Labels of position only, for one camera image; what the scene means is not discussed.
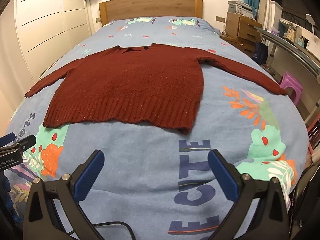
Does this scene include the wooden drawer cabinet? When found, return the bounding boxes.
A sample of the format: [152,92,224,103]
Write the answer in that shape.
[220,12,262,57]

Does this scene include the white desk lamp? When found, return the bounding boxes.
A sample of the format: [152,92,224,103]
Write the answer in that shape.
[305,14,315,35]

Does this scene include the wooden headboard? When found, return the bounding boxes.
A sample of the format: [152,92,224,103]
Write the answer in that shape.
[99,0,203,25]

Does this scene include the dark red knit sweater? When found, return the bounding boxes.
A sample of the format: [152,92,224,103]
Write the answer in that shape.
[26,44,286,133]

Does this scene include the white printer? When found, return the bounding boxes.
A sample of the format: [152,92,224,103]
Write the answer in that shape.
[228,0,255,19]

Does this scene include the purple plastic stool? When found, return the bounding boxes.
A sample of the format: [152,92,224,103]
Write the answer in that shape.
[279,71,303,106]

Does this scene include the blue patterned bed cover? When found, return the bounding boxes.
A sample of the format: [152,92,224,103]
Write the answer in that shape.
[1,16,309,239]

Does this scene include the dark blue bag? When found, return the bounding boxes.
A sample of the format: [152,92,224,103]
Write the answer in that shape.
[252,42,268,65]

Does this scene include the grey desk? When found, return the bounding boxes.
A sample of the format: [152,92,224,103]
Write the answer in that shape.
[256,27,319,122]

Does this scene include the white wardrobe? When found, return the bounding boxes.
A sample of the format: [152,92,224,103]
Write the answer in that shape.
[14,0,92,81]

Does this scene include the black cable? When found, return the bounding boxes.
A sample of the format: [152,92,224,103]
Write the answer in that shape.
[67,221,137,240]

